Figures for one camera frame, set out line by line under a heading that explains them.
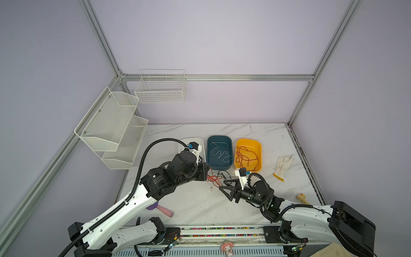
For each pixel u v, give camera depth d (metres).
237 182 0.73
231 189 0.67
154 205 0.82
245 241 0.73
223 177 0.89
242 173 0.67
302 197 0.84
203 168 0.56
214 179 0.77
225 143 1.08
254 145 1.04
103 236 0.38
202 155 0.98
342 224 0.42
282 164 0.98
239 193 0.66
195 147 0.59
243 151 1.04
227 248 0.68
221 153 1.01
